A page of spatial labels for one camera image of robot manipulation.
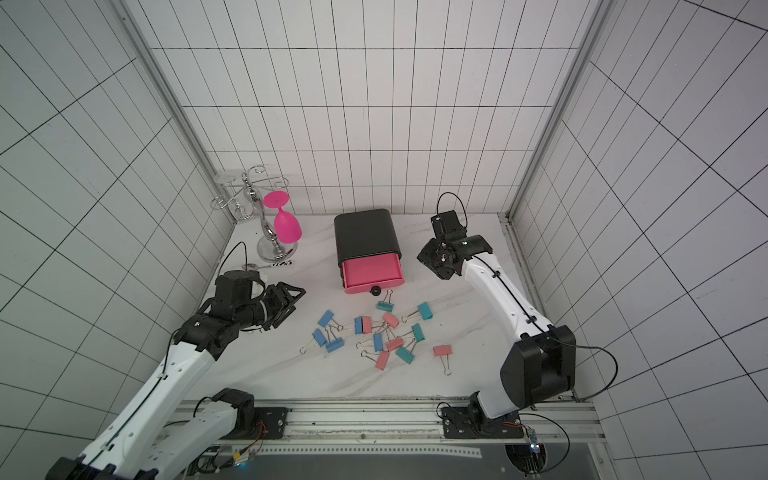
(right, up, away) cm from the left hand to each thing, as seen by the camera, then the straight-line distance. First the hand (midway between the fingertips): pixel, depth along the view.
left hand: (299, 303), depth 76 cm
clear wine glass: (-27, +29, +23) cm, 46 cm away
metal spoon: (-24, +7, +25) cm, 36 cm away
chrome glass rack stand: (-22, +14, +34) cm, 43 cm away
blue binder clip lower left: (+8, -14, +9) cm, 19 cm away
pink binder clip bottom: (+21, -18, +7) cm, 29 cm away
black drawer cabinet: (+15, +19, +21) cm, 32 cm away
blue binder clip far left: (+2, -13, +12) cm, 18 cm away
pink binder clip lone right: (+40, -16, +9) cm, 44 cm away
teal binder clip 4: (+28, -16, +8) cm, 34 cm away
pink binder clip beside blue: (+17, -10, +14) cm, 24 cm away
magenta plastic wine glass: (-9, +20, +16) cm, 27 cm away
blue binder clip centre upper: (+14, -10, +13) cm, 22 cm away
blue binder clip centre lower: (+20, -14, +9) cm, 27 cm away
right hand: (+30, +11, +8) cm, 33 cm away
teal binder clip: (+35, -6, +18) cm, 39 cm away
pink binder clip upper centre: (+24, -8, +15) cm, 30 cm away
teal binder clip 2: (+22, -5, +19) cm, 30 cm away
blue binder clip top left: (+4, -8, +15) cm, 18 cm away
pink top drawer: (+19, +6, +10) cm, 22 cm away
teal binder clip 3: (+32, -11, +12) cm, 36 cm away
